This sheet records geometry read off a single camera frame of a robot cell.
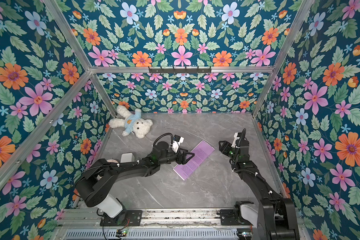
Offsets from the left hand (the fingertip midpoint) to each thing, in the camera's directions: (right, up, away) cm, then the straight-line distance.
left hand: (192, 152), depth 82 cm
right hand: (+20, +6, +5) cm, 21 cm away
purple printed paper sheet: (+6, -3, +17) cm, 18 cm away
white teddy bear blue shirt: (-42, +18, +22) cm, 51 cm away
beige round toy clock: (-39, -2, -10) cm, 41 cm away
